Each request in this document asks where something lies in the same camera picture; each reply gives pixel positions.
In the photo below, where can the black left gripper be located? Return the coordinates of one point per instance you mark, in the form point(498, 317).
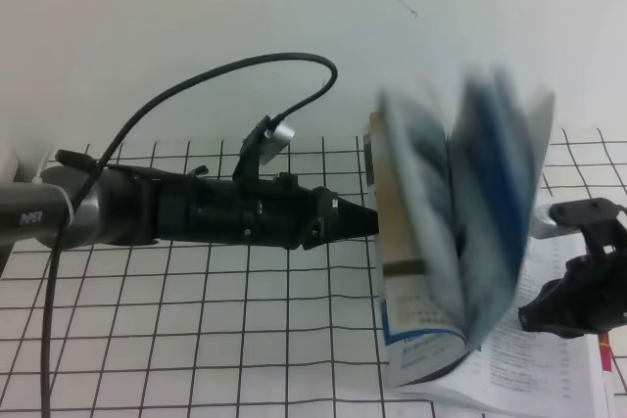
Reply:
point(277, 212)

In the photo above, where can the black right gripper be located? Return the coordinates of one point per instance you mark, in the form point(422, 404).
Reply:
point(590, 298)

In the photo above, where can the white HEEC catalogue book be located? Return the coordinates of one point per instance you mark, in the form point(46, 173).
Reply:
point(455, 258)

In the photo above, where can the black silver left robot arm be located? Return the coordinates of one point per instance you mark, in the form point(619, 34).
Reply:
point(140, 206)

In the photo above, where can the white black-grid tablecloth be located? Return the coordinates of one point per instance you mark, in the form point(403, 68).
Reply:
point(195, 330)

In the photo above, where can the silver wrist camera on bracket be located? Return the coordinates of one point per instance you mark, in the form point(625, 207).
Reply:
point(266, 141)

